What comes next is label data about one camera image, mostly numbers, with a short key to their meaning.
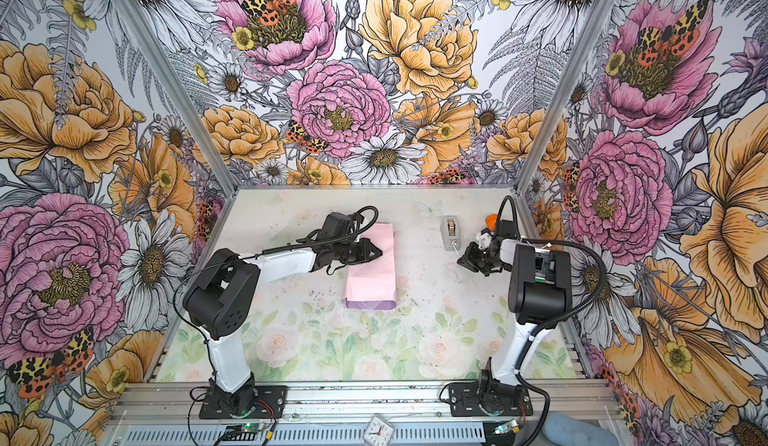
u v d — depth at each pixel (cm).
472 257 90
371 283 87
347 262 84
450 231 105
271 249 60
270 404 74
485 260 87
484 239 96
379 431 69
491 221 107
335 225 76
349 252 82
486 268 87
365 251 83
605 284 78
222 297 50
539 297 53
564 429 69
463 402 74
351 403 76
